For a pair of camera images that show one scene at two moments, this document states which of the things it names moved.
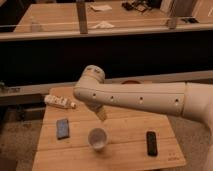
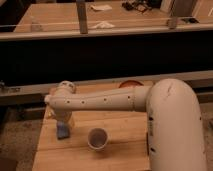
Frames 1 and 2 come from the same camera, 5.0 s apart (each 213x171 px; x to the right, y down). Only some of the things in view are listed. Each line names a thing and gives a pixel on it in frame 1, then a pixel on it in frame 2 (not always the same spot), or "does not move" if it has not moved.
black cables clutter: (141, 6) does not move
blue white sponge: (62, 128) does not move
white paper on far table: (101, 8) does not move
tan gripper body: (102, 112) -> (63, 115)
